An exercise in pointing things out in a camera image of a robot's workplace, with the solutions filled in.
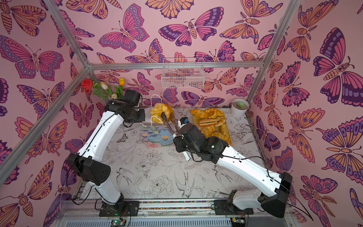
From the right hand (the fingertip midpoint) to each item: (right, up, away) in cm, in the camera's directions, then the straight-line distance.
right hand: (173, 142), depth 68 cm
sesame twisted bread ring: (-10, +16, +10) cm, 21 cm away
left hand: (-18, +13, +13) cm, 26 cm away
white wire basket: (+4, +42, +27) cm, 50 cm away
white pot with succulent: (+47, +21, +38) cm, 64 cm away
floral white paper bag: (-12, +2, +18) cm, 22 cm away
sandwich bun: (+21, +9, +26) cm, 35 cm away
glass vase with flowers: (-50, +31, +27) cm, 65 cm away
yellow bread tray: (+31, +3, +32) cm, 45 cm away
